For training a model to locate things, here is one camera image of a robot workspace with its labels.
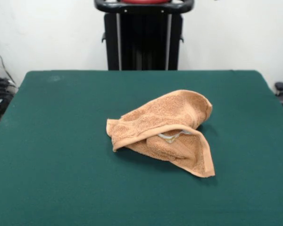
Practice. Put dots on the red robot arm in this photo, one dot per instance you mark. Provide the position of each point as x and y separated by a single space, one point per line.
145 1

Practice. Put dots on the orange terry towel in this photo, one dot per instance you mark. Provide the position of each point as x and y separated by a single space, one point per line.
169 113

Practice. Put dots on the dark green table cloth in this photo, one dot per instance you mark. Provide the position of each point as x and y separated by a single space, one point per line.
61 153

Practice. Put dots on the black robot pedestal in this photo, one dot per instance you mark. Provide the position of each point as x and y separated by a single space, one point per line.
143 40

